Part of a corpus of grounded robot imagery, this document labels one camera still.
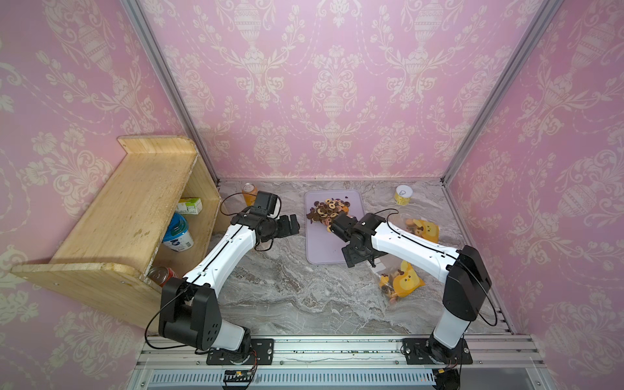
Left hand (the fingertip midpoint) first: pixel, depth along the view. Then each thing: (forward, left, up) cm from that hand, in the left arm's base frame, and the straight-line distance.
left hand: (290, 229), depth 85 cm
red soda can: (-24, +28, +17) cm, 40 cm away
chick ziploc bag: (+8, -53, -11) cm, 55 cm away
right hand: (-8, -26, -4) cm, 27 cm away
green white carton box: (+2, +32, +10) cm, 33 cm away
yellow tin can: (+26, -48, -9) cm, 55 cm away
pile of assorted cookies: (+18, -14, -11) cm, 25 cm away
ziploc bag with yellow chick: (-15, -38, -9) cm, 42 cm away
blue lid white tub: (-13, +29, +14) cm, 35 cm away
